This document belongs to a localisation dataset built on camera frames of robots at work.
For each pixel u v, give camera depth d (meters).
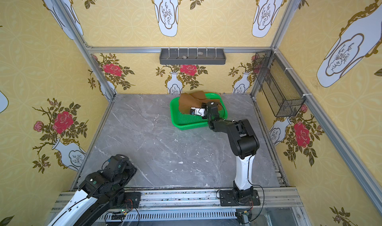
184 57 0.90
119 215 0.71
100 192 0.52
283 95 0.75
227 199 0.73
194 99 0.99
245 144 0.53
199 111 0.89
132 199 0.73
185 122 1.03
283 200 0.75
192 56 0.93
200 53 0.92
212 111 0.80
